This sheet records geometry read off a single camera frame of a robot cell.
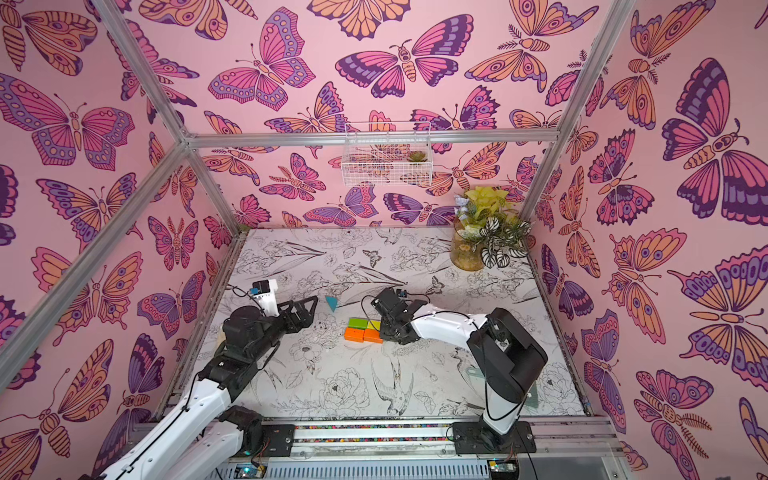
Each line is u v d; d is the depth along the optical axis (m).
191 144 0.92
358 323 0.92
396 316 0.69
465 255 1.03
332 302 0.99
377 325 0.92
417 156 0.92
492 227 0.88
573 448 0.73
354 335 0.89
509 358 0.46
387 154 0.95
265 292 0.68
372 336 0.88
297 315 0.70
